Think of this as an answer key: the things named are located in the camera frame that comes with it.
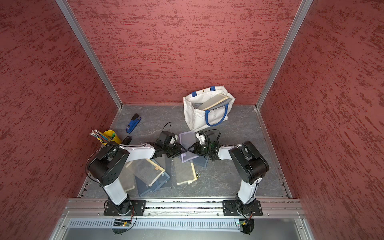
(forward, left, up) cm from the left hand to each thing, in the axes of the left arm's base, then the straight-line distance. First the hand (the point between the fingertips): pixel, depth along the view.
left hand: (184, 153), depth 91 cm
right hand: (+1, -3, 0) cm, 3 cm away
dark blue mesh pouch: (-20, +21, -1) cm, 30 cm away
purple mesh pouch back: (+10, -1, +1) cm, 10 cm away
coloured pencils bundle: (+5, +50, +13) cm, 51 cm away
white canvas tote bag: (+19, -8, +12) cm, 24 cm away
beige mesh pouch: (+28, -20, +18) cm, 39 cm away
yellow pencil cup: (+7, +45, +8) cm, 46 cm away
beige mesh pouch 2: (-11, -1, -1) cm, 11 cm away
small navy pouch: (-5, -10, +1) cm, 11 cm away
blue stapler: (+27, +39, -1) cm, 48 cm away
